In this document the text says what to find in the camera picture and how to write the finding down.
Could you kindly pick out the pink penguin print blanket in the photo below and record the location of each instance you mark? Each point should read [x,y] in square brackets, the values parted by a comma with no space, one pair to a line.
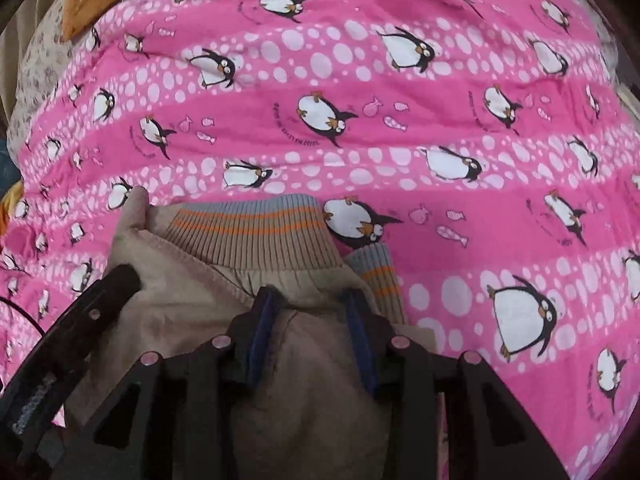
[350,92]

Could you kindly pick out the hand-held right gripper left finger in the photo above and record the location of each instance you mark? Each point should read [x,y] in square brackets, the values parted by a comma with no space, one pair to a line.
[262,330]

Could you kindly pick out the beige curtain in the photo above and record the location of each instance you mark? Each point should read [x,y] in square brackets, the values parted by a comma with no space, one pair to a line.
[20,45]

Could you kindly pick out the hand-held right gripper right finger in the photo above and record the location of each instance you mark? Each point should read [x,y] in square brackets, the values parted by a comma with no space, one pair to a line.
[358,335]

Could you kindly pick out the beige jacket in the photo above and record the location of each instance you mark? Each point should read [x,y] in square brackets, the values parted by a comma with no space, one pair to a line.
[310,390]

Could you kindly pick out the blue cloth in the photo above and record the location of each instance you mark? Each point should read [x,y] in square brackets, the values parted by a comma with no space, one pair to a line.
[7,155]

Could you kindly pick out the orange checkered pillow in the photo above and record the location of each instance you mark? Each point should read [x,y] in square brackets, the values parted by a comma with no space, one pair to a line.
[85,10]

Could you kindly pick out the floral bed sheet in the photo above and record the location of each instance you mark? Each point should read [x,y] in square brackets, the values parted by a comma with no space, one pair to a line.
[40,75]

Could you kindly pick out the orange cloth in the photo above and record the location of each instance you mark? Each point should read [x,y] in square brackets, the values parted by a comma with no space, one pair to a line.
[9,207]

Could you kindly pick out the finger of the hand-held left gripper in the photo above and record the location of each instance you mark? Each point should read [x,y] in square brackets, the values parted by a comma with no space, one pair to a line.
[117,282]

